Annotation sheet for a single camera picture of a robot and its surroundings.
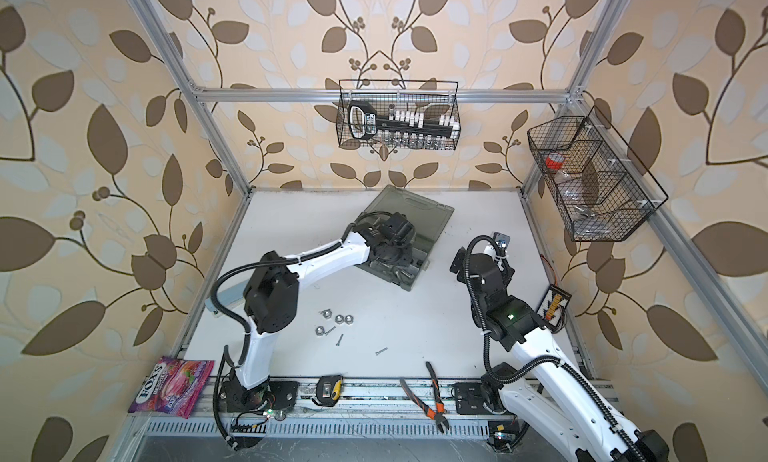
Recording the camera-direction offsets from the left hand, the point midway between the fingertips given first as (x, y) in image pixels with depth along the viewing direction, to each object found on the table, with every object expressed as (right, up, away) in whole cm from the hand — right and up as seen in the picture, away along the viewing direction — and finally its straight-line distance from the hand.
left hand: (410, 254), depth 90 cm
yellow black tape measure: (-21, -32, -16) cm, 42 cm away
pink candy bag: (-60, -31, -16) cm, 70 cm away
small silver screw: (-10, -27, -7) cm, 30 cm away
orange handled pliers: (+6, -37, -19) cm, 42 cm away
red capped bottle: (+43, +28, -1) cm, 52 cm away
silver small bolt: (-21, -25, -6) cm, 33 cm away
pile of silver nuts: (-21, -19, -3) cm, 29 cm away
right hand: (+17, 0, -15) cm, 22 cm away
